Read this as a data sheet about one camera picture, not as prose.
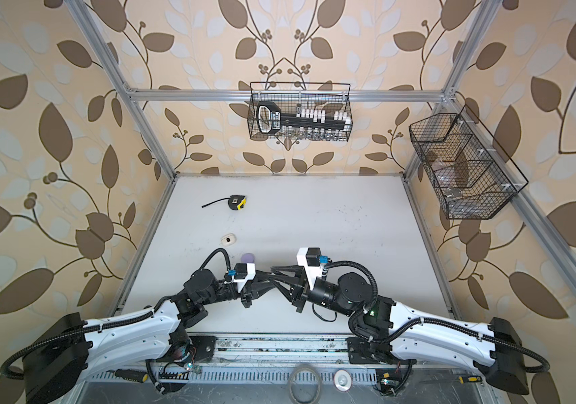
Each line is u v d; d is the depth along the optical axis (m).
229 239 0.96
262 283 0.68
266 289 0.66
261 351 0.75
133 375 0.69
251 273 0.59
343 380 0.69
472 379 0.69
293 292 0.54
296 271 0.57
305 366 0.74
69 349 0.42
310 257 0.50
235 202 1.08
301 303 0.53
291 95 0.90
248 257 0.93
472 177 0.73
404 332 0.49
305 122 0.83
